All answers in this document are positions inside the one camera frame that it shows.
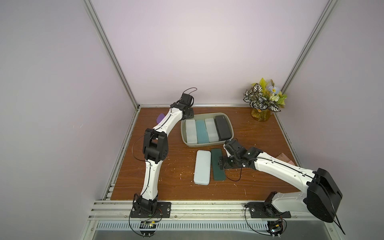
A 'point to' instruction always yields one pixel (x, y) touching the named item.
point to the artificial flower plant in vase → (264, 98)
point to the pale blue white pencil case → (202, 167)
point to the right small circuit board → (275, 228)
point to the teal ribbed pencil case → (202, 133)
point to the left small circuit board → (147, 228)
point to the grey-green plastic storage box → (229, 117)
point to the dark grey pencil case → (222, 128)
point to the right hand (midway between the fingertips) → (223, 161)
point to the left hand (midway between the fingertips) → (191, 113)
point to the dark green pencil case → (218, 174)
